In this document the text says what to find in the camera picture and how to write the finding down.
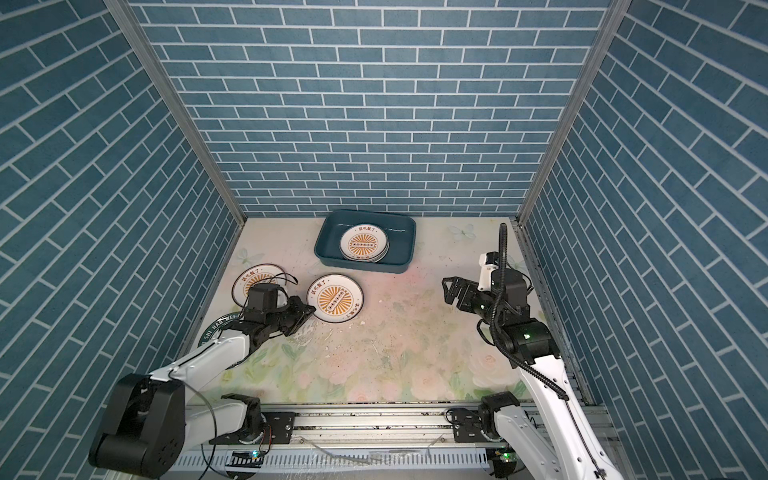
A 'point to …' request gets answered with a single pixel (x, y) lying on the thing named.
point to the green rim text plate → (215, 324)
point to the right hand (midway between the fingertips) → (454, 280)
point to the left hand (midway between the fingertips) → (318, 306)
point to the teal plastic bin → (400, 227)
